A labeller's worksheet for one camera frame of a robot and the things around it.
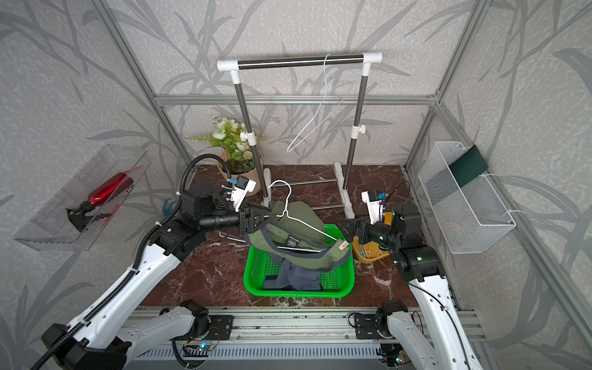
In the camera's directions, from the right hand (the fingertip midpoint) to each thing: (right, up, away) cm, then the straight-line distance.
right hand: (346, 218), depth 69 cm
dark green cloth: (+42, +16, +6) cm, 45 cm away
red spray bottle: (-70, +9, -2) cm, 70 cm away
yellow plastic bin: (+12, -16, +20) cm, 29 cm away
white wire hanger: (-22, +29, +50) cm, 61 cm away
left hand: (-22, +1, -5) cm, 23 cm away
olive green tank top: (-15, -6, -1) cm, 16 cm away
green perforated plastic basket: (-1, -25, +14) cm, 29 cm away
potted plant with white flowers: (-42, +24, +26) cm, 55 cm away
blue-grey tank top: (-17, -21, +7) cm, 28 cm away
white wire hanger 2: (-17, +2, -7) cm, 18 cm away
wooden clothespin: (-1, -7, -5) cm, 9 cm away
